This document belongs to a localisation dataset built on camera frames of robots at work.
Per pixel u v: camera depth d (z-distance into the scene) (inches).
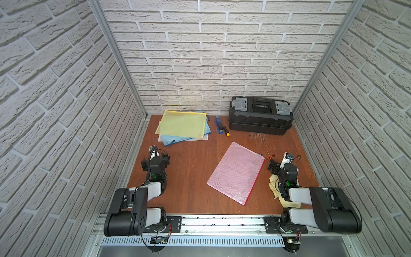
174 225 28.8
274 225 29.1
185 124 45.3
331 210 17.0
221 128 42.3
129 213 16.5
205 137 41.9
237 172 36.2
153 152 29.5
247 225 29.8
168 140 40.8
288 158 30.7
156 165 26.4
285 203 31.9
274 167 32.8
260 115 38.4
